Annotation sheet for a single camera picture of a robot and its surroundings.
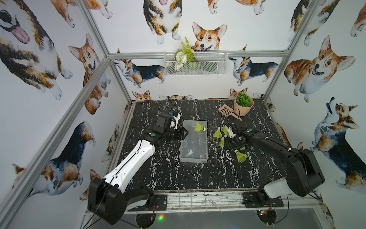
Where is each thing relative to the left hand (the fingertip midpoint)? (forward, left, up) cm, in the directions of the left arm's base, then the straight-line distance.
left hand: (188, 130), depth 78 cm
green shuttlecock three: (+12, -25, -18) cm, 33 cm away
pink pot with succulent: (+26, -40, -9) cm, 49 cm away
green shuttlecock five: (-9, -32, -17) cm, 37 cm away
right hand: (-1, -24, -13) cm, 27 cm away
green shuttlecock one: (+13, -8, -17) cm, 23 cm away
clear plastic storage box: (0, -4, -21) cm, 21 cm away
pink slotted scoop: (+30, -32, -21) cm, 48 cm away
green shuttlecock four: (-1, -21, -16) cm, 26 cm away
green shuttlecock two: (+8, -20, -18) cm, 28 cm away
